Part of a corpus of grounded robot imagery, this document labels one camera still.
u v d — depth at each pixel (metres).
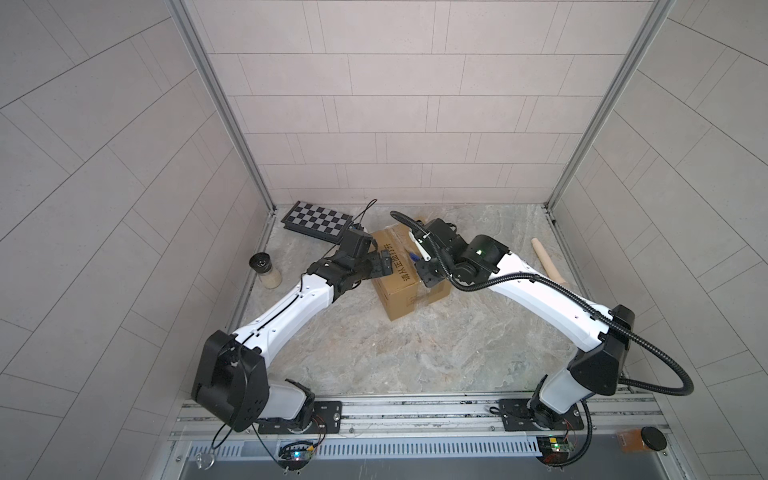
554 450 0.68
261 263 0.87
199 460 0.62
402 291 0.76
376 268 0.73
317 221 1.08
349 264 0.61
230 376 0.40
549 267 0.97
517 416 0.71
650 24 0.72
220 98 0.85
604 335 0.41
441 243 0.53
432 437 0.69
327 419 0.71
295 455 0.65
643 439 0.61
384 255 0.74
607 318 0.42
